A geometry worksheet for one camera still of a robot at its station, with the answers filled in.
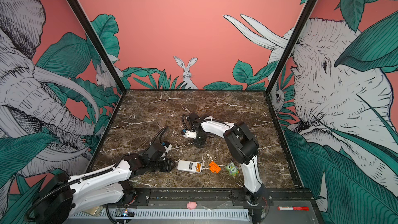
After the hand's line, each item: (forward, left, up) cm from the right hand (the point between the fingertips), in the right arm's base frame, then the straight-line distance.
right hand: (197, 140), depth 93 cm
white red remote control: (-16, +4, +1) cm, 16 cm away
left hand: (-15, +12, +3) cm, 20 cm away
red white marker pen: (-34, -48, 0) cm, 59 cm away
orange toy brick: (-17, -9, 0) cm, 19 cm away
